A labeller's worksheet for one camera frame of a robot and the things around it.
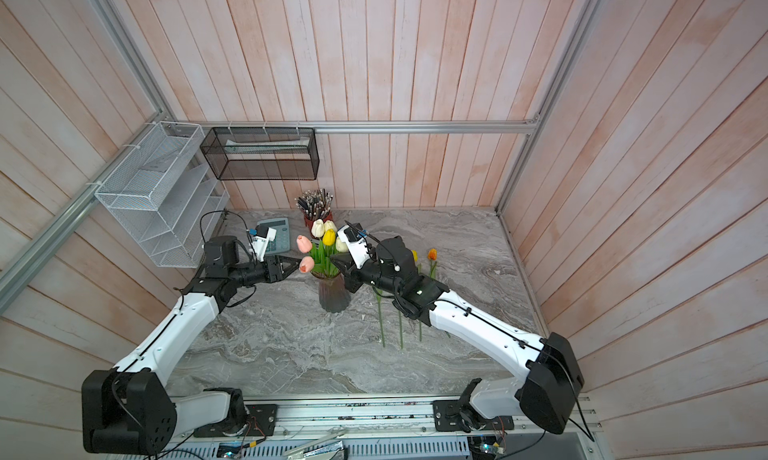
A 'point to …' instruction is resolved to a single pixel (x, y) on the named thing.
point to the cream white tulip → (329, 224)
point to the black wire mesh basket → (268, 153)
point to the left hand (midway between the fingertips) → (299, 266)
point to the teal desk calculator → (281, 243)
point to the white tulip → (317, 228)
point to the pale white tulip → (341, 247)
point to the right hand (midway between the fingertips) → (331, 258)
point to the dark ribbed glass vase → (333, 294)
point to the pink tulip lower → (306, 264)
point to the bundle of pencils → (315, 203)
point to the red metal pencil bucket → (309, 224)
